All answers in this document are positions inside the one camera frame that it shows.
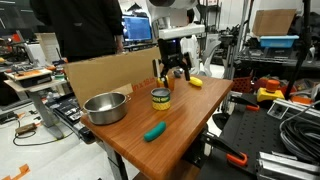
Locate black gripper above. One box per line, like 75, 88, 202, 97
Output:
152, 37, 193, 89

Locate black keyboard device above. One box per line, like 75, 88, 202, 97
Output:
44, 93, 84, 127

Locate orange translucent cup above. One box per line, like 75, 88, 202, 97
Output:
167, 76, 176, 92

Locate short orange handled clamp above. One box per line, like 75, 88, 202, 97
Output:
229, 94, 261, 112

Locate blue plastic bin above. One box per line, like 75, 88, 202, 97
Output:
258, 34, 300, 49

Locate black tripod pole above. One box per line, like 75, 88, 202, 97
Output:
284, 0, 312, 100

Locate blue lit computer monitor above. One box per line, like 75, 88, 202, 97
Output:
121, 14, 153, 43

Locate black cable bundle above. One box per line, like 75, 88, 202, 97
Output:
279, 99, 320, 164

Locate yellow toy banana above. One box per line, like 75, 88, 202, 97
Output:
188, 76, 204, 88

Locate green yellow tin can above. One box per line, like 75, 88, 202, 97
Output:
150, 87, 172, 111

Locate grey table leg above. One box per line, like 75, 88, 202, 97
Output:
94, 138, 129, 180

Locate black table clamp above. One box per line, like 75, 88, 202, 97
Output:
78, 126, 96, 145

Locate green toy cucumber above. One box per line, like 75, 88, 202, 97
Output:
143, 120, 167, 143

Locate black perforated board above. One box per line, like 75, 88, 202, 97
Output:
196, 103, 291, 180

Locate orange floor tape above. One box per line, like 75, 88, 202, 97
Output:
1, 163, 31, 180

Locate aluminium rail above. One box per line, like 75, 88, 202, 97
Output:
266, 98, 320, 121

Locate yellow emergency stop button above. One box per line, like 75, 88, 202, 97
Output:
256, 79, 286, 103

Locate person in black clothes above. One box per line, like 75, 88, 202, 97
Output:
29, 0, 125, 63

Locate white office chair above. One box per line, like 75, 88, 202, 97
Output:
199, 33, 222, 76

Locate large cardboard panel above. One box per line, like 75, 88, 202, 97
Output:
64, 46, 177, 108

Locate red plastic crate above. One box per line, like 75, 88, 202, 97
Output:
230, 75, 253, 94

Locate grey side table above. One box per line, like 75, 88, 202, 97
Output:
3, 77, 69, 140

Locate stainless steel pot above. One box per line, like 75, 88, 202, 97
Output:
82, 91, 132, 126

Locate brown cardboard box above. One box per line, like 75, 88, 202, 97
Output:
252, 8, 297, 37

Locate black white equipment box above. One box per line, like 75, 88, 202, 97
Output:
4, 68, 53, 89

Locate white framed board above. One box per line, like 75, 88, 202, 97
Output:
34, 31, 68, 65

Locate power brick with cable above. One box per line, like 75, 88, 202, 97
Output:
12, 121, 74, 147

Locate stacked aluminium extrusions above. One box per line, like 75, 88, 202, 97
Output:
255, 151, 320, 180

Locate long orange handled clamp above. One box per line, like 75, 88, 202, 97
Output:
201, 132, 249, 168

